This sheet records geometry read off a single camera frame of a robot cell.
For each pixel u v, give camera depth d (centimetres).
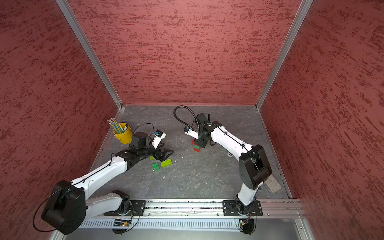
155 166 85
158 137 74
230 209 74
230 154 55
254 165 45
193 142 78
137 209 73
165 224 77
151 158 75
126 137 93
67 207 40
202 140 74
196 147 92
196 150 94
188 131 78
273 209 76
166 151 74
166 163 87
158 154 73
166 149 74
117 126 90
